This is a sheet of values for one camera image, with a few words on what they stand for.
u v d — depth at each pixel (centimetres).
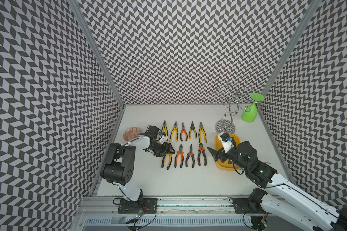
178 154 90
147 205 72
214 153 65
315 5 67
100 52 91
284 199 49
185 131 102
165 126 105
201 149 91
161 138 81
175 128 102
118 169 46
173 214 71
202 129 102
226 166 81
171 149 85
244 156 54
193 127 105
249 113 82
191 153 91
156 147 79
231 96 81
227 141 61
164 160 87
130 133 99
